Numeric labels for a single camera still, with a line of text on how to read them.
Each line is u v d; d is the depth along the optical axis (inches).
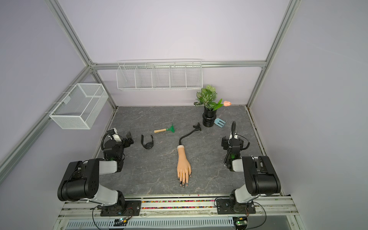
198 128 41.0
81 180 18.1
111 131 30.9
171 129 42.2
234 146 27.8
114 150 27.9
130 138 33.4
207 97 35.1
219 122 43.1
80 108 33.1
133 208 29.0
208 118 40.0
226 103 33.6
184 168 32.8
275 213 28.6
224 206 29.1
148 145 36.9
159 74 39.1
